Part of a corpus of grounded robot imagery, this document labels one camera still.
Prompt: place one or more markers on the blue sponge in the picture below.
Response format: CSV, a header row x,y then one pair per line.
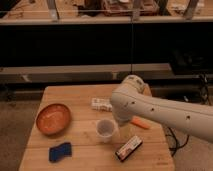
x,y
56,153

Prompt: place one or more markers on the translucent plastic cup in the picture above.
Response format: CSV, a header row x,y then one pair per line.
x,y
105,130

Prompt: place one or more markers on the black rectangular box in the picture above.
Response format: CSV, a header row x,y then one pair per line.
x,y
128,148

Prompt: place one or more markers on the wooden side table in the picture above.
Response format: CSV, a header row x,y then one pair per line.
x,y
88,153

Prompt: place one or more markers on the orange toy carrot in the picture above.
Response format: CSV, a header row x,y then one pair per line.
x,y
138,122

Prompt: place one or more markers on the orange wooden bowl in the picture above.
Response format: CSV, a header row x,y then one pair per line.
x,y
53,119

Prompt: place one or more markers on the white labelled bottle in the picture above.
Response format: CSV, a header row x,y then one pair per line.
x,y
101,104

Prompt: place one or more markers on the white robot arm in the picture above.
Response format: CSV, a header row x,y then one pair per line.
x,y
127,101

